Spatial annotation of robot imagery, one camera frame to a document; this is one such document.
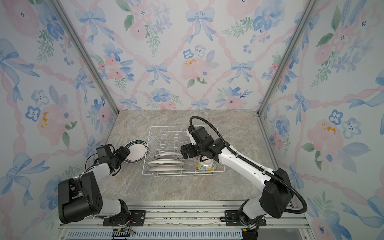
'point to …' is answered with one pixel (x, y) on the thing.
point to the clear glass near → (190, 163)
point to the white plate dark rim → (169, 155)
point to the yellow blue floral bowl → (208, 165)
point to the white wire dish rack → (170, 138)
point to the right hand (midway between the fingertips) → (187, 148)
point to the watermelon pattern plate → (165, 162)
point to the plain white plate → (167, 169)
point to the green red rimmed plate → (139, 150)
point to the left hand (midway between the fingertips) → (124, 151)
